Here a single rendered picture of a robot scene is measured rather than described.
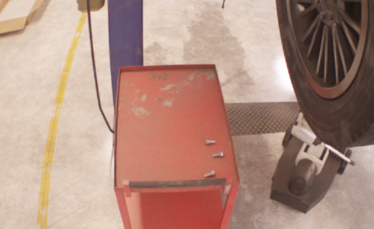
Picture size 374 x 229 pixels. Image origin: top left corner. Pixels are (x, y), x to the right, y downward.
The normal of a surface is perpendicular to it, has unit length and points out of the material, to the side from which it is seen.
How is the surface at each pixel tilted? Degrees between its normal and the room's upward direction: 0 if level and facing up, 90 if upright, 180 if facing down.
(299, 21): 43
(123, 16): 90
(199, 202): 0
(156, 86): 0
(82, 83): 0
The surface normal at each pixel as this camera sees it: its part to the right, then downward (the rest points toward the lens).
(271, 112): 0.03, -0.73
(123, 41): 0.07, 0.68
